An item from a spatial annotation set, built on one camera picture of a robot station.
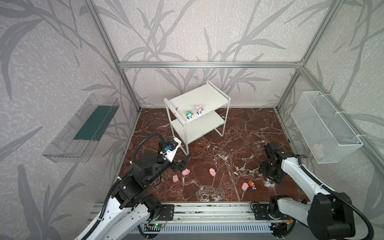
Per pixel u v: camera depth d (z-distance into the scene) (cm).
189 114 68
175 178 83
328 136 63
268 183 81
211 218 72
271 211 68
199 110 70
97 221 42
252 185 81
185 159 55
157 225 71
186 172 85
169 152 51
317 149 74
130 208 45
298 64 94
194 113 72
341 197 40
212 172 85
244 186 80
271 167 67
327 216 40
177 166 58
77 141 63
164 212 72
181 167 58
